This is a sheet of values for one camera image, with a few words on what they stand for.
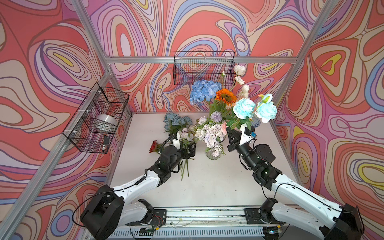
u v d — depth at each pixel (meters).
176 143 0.72
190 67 0.96
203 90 0.67
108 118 0.74
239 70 0.72
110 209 0.40
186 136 0.93
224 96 0.68
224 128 0.69
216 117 0.73
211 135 0.70
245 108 0.50
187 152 0.72
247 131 0.55
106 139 0.73
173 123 1.01
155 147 0.94
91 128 0.73
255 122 0.88
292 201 0.49
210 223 0.73
